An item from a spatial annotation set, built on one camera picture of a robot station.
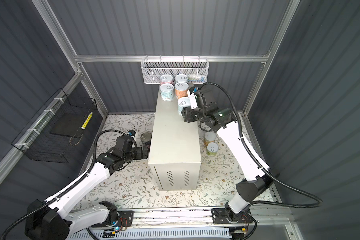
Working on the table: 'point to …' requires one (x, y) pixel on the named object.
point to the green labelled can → (212, 148)
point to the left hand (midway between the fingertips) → (141, 148)
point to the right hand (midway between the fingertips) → (188, 112)
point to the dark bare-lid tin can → (146, 139)
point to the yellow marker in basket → (87, 120)
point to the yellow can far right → (209, 137)
